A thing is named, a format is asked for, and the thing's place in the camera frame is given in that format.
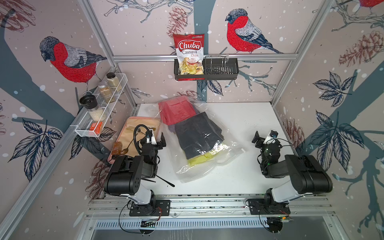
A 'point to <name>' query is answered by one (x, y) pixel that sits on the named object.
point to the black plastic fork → (165, 181)
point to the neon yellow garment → (198, 159)
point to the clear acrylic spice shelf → (93, 121)
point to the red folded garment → (175, 110)
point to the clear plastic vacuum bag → (227, 153)
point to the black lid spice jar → (96, 113)
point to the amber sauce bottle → (117, 146)
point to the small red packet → (96, 127)
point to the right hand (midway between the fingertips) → (264, 132)
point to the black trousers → (197, 135)
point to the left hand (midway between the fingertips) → (157, 131)
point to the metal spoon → (126, 150)
